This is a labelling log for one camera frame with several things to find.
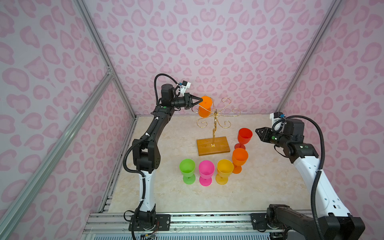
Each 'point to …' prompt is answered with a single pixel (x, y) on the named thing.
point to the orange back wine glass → (205, 106)
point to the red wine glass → (244, 136)
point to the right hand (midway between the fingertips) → (258, 129)
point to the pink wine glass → (206, 169)
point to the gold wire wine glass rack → (216, 115)
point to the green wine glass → (187, 168)
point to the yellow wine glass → (225, 167)
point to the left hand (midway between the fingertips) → (203, 98)
